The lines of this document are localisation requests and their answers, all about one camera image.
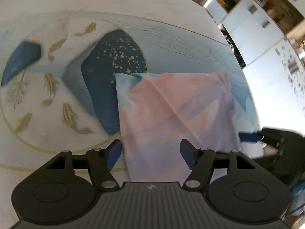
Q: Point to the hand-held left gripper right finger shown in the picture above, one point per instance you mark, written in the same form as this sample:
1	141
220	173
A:
188	155

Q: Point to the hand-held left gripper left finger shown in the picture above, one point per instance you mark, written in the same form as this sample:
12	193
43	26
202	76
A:
114	153

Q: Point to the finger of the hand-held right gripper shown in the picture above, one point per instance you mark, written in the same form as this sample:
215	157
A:
249	137

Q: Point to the pastel tie-dye shirt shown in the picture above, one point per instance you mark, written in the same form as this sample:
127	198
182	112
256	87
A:
171	114

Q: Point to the person's right hand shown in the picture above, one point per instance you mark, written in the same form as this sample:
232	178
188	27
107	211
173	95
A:
299	193

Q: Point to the white sticker-covered cabinet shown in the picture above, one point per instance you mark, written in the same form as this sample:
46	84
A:
274	88

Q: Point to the row of shoes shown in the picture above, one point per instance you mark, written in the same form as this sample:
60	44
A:
234	52

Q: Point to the blue white printed tablecloth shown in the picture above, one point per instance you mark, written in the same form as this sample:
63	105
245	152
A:
47	52

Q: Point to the small counter knick-knacks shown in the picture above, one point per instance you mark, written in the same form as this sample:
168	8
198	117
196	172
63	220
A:
269	4

